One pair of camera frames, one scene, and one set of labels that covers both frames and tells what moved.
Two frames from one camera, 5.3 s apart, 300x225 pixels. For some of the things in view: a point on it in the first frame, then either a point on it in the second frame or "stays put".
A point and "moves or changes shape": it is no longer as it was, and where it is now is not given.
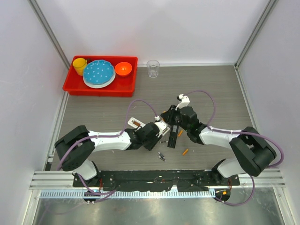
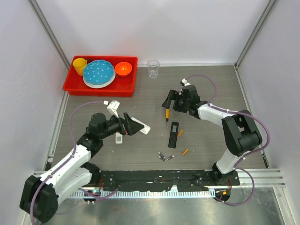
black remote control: x=173 y=136 stays put
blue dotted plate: x=98 y=72 stays put
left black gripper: x=150 y=146 → x=128 y=126
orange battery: x=185 y=152 stays put
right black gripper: x=168 y=116 → x=173 y=95
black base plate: x=199 y=180 stays put
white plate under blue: x=96 y=86 stays put
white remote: x=163 y=127 moves or changes shape
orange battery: x=180 y=133 stays put
